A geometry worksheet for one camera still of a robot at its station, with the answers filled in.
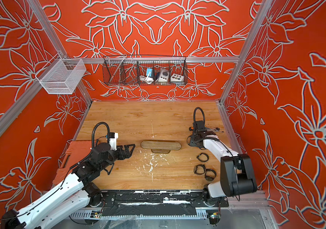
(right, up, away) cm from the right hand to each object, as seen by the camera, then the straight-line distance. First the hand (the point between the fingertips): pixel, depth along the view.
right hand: (193, 141), depth 90 cm
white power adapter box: (-19, +42, 0) cm, 46 cm away
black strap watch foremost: (+6, -19, -12) cm, 23 cm away
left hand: (-39, 0, -13) cm, 41 cm away
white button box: (-11, +42, +4) cm, 44 cm away
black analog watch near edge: (-1, -16, -8) cm, 17 cm away
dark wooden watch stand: (-21, -3, -5) cm, 22 cm away
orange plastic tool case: (-73, -6, -4) cm, 73 cm away
